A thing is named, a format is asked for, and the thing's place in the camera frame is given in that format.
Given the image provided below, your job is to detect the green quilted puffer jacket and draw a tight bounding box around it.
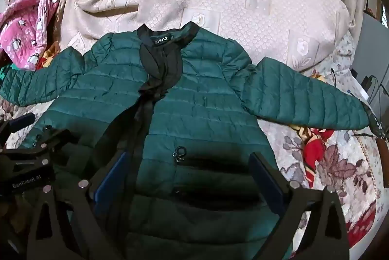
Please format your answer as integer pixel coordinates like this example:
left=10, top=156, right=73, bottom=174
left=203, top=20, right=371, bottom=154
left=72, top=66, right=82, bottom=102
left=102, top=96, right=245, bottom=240
left=1, top=22, right=369, bottom=259

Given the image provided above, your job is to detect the floral plush blanket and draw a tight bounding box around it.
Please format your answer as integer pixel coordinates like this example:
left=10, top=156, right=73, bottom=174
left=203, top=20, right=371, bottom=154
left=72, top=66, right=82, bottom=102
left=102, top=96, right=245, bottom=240
left=258, top=31, right=388, bottom=253

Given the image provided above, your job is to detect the brown leather wallet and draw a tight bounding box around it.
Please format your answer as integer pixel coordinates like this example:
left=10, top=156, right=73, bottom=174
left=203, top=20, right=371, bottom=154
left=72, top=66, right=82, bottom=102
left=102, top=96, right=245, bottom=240
left=377, top=138, right=389, bottom=189

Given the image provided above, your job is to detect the pink penguin pajama garment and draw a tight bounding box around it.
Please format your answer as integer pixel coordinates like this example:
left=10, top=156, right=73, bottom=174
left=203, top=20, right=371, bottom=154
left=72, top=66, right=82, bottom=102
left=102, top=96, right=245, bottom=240
left=1, top=0, right=59, bottom=70

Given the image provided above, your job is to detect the black charger cable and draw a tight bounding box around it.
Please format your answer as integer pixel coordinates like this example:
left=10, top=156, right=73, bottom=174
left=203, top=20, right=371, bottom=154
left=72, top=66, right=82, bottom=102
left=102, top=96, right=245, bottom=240
left=329, top=67, right=387, bottom=139

